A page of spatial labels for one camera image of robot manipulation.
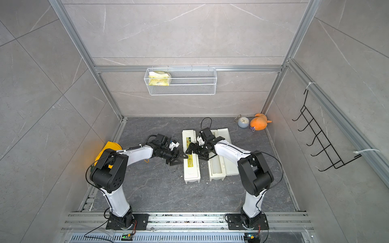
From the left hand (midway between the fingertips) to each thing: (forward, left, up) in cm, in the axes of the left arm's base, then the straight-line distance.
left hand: (186, 158), depth 89 cm
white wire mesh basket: (+46, 0, +23) cm, 51 cm away
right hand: (+2, -4, +1) cm, 4 cm away
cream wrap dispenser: (-10, -4, +1) cm, 11 cm away
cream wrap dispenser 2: (-7, -19, -1) cm, 20 cm away
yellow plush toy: (+16, +55, -8) cm, 58 cm away
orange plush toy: (+28, -53, -1) cm, 60 cm away
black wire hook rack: (-19, -61, +27) cm, 69 cm away
